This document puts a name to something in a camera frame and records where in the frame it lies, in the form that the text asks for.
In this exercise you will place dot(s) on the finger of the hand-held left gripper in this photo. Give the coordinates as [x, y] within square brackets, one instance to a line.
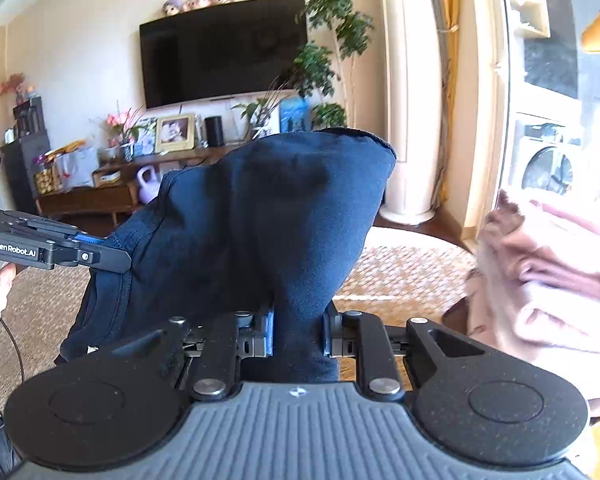
[92, 259]

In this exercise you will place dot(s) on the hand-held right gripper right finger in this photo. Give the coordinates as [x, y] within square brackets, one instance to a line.
[326, 332]

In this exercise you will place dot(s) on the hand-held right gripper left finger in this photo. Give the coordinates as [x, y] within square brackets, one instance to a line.
[269, 332]

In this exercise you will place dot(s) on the navy blue garment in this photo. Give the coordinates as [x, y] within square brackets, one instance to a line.
[260, 210]

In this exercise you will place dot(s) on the stack of folded clothes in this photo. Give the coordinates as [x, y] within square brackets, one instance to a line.
[545, 280]

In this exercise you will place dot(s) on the wooden television cabinet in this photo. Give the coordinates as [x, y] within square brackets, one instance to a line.
[80, 200]

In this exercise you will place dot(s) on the clear snack jar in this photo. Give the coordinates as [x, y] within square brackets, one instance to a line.
[46, 180]

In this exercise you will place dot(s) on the small white yellow box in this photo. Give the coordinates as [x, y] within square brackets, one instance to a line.
[107, 177]

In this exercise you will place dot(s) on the black dispenser cabinet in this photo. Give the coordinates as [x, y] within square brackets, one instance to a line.
[25, 160]

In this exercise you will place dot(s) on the purple kettlebell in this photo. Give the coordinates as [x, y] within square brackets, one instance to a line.
[149, 190]

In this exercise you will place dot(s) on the silver gift bag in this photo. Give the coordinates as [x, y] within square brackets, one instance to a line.
[77, 170]

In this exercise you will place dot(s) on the small glass jar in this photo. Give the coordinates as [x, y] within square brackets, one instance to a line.
[110, 153]

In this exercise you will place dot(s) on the gold snack packet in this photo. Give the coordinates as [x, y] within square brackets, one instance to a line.
[66, 148]

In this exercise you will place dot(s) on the potted pink flowers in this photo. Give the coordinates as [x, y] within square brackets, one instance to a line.
[126, 150]

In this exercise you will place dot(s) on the small photo print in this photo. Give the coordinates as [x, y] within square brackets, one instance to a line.
[147, 140]

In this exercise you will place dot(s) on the small figurine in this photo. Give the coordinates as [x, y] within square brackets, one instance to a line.
[30, 92]

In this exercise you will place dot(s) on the vase of pink blossoms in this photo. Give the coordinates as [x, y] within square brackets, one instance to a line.
[14, 85]

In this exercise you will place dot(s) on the black cylinder speaker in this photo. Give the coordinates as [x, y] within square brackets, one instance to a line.
[214, 131]

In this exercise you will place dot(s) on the dark vase with green plant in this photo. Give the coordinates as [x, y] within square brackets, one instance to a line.
[260, 115]

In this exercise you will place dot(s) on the blue picture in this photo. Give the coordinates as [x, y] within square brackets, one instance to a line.
[295, 115]

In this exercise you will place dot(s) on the cream standing air conditioner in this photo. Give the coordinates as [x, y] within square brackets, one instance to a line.
[410, 85]

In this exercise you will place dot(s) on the grey-haired plush doll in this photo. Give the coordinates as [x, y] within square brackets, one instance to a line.
[172, 7]

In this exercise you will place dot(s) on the white washing machine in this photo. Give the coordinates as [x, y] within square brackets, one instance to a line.
[545, 170]

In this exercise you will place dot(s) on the tall green houseplant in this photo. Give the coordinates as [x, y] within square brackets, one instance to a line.
[335, 10]

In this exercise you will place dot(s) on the yellow curtain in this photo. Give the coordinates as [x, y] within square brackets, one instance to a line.
[450, 0]

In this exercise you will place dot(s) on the cream photo frame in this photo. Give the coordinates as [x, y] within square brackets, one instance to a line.
[175, 132]

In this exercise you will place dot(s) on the black wall television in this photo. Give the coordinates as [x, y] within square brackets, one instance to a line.
[220, 50]

